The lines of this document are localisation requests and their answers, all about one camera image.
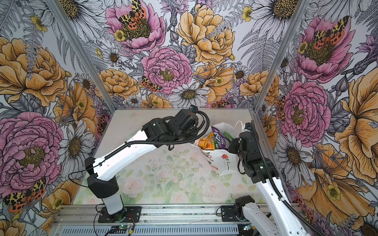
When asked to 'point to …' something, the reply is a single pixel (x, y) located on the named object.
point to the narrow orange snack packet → (208, 143)
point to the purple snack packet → (219, 138)
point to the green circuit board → (120, 229)
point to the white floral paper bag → (225, 162)
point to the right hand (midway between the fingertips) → (233, 142)
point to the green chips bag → (227, 135)
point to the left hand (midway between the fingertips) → (190, 133)
